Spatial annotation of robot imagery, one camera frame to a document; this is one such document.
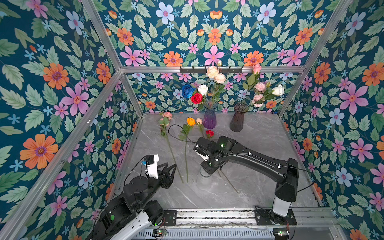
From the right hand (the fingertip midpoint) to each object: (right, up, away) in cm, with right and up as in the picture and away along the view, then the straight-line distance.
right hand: (207, 167), depth 74 cm
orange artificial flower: (-11, +24, +37) cm, 46 cm away
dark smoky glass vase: (+22, +24, +28) cm, 43 cm away
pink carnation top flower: (-30, +28, +37) cm, 55 cm away
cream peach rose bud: (-5, +24, +37) cm, 45 cm away
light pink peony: (+30, +36, +10) cm, 48 cm away
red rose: (+3, +16, +31) cm, 35 cm away
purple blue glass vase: (+3, +27, +33) cm, 42 cm away
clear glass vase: (-1, -11, +8) cm, 14 cm away
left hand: (-14, +5, -12) cm, 19 cm away
